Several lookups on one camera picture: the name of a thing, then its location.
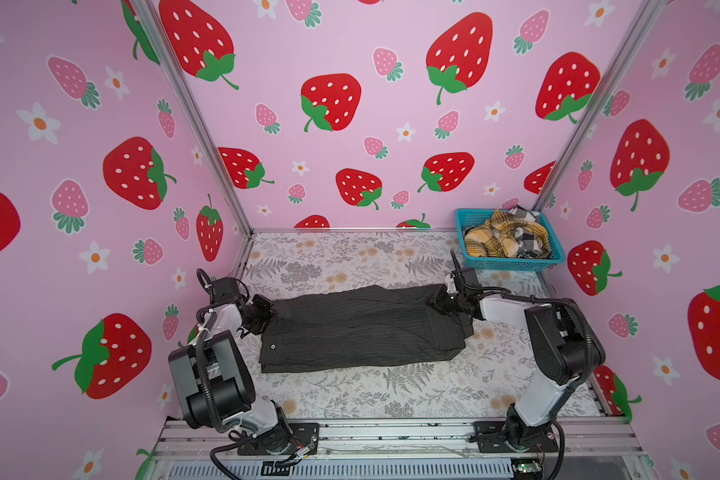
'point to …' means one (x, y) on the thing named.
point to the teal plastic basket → (467, 218)
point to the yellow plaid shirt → (493, 237)
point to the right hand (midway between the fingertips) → (425, 300)
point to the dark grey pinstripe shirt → (372, 325)
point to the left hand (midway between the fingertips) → (276, 307)
